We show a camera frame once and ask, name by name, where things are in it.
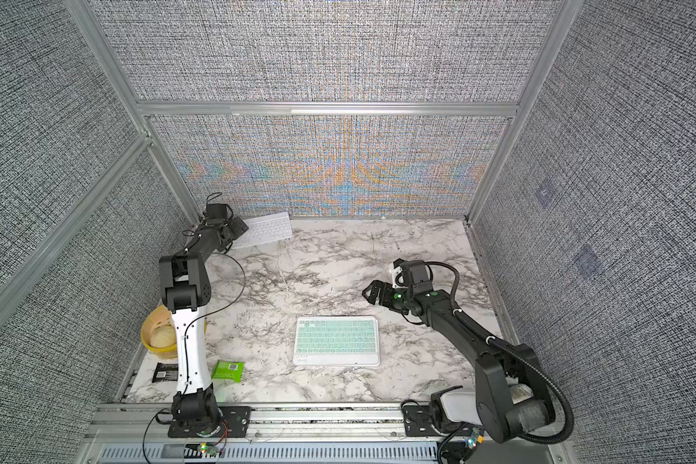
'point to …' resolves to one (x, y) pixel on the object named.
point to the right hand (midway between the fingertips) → (374, 289)
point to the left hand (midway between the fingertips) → (240, 226)
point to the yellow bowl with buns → (159, 333)
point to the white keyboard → (265, 228)
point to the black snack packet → (165, 372)
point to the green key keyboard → (336, 340)
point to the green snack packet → (228, 370)
